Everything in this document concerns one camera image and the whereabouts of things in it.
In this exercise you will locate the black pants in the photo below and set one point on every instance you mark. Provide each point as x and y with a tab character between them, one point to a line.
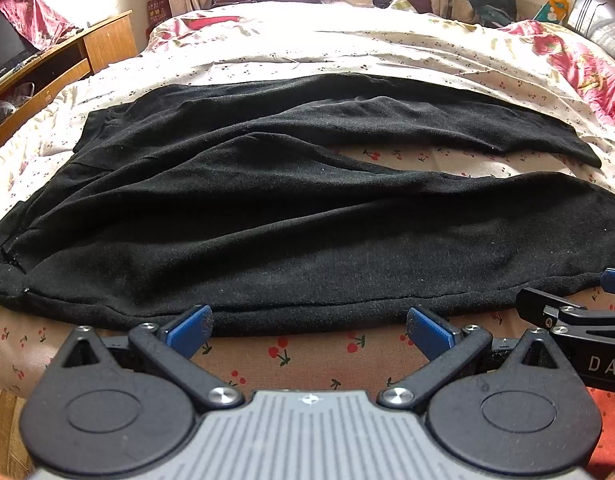
239	197

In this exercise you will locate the pink floral quilt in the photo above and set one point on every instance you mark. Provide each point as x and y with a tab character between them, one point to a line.
541	66

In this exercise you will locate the cherry print bed sheet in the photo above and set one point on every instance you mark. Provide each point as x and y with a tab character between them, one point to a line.
357	359

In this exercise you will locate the pink cloth on television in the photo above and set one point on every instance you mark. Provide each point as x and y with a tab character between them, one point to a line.
39	24

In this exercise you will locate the dark clothes pile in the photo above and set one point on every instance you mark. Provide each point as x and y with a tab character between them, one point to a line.
487	13

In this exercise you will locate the red clothing of operator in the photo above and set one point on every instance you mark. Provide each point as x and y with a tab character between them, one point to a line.
602	463

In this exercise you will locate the red sign on wall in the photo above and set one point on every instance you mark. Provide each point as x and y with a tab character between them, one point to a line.
158	11

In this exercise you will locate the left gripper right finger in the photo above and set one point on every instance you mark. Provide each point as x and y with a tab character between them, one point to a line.
511	407

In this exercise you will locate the dark wooden board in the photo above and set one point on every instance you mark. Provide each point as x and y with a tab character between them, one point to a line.
595	21

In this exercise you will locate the colourful bag by wall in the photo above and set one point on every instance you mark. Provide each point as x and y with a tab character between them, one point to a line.
553	11

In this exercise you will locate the wooden tv cabinet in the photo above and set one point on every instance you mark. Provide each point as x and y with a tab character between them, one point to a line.
85	54

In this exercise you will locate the black television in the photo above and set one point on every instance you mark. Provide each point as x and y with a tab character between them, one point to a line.
14	48

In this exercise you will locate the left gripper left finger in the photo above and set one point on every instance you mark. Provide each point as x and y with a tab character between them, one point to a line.
122	406

